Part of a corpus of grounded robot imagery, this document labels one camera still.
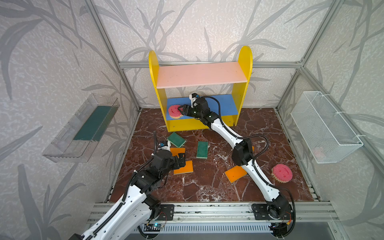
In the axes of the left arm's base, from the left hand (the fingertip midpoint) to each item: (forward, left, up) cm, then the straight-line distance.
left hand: (181, 151), depth 78 cm
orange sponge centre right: (-6, -31, -16) cm, 35 cm away
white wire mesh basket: (-2, -64, +19) cm, 66 cm away
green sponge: (+16, +6, -15) cm, 23 cm away
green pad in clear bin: (+4, +36, +19) cm, 41 cm away
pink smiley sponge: (+28, +7, 0) cm, 28 cm away
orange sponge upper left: (+9, +6, -17) cm, 20 cm away
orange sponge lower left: (-3, -3, -16) cm, 17 cm away
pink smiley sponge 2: (-6, -57, -13) cm, 59 cm away
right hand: (+32, +3, +3) cm, 32 cm away
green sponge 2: (+9, -11, -16) cm, 21 cm away
